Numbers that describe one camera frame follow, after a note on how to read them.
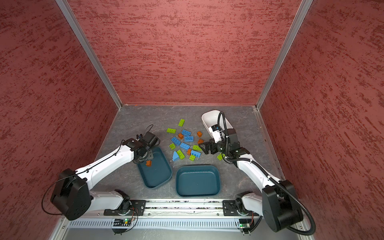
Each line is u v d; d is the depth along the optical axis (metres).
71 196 0.41
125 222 0.70
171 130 1.06
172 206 0.76
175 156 0.90
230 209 0.74
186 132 1.03
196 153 0.92
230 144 0.65
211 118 1.10
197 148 0.97
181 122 1.10
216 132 0.74
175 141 1.00
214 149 0.74
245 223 0.71
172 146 0.96
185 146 0.97
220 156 0.92
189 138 1.00
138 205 0.74
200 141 1.00
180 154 0.93
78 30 0.79
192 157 0.91
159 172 0.85
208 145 0.74
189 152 0.92
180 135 1.00
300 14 0.74
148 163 0.87
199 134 1.01
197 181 0.84
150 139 0.67
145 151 0.64
